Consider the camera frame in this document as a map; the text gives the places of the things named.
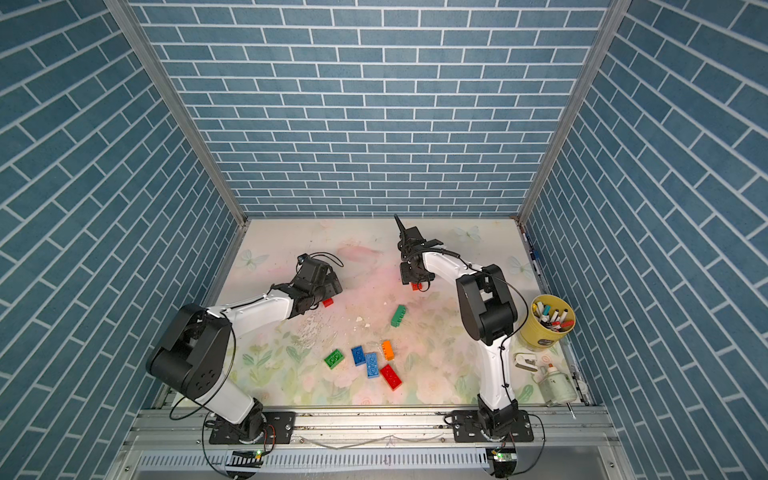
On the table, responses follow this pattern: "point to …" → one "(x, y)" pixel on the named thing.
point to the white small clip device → (526, 361)
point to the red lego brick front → (391, 377)
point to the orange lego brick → (388, 350)
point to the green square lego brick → (333, 359)
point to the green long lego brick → (398, 315)
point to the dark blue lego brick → (358, 355)
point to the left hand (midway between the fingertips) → (337, 285)
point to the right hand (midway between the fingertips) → (414, 277)
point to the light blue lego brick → (372, 364)
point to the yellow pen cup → (550, 318)
